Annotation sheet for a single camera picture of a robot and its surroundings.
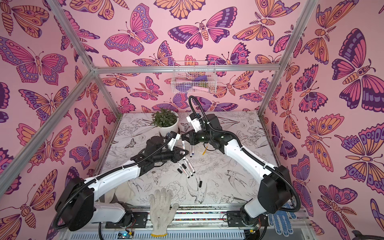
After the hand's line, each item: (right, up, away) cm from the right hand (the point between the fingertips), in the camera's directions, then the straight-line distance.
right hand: (183, 135), depth 76 cm
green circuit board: (-28, -48, -4) cm, 56 cm away
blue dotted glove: (+48, -41, -3) cm, 63 cm away
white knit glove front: (-12, -39, 0) cm, 41 cm away
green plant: (-13, +10, +17) cm, 24 cm away
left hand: (+2, -8, +2) cm, 9 cm away
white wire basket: (+5, +37, +20) cm, 42 cm away
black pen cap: (+9, -28, +10) cm, 31 cm away
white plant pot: (-15, +2, +24) cm, 29 cm away
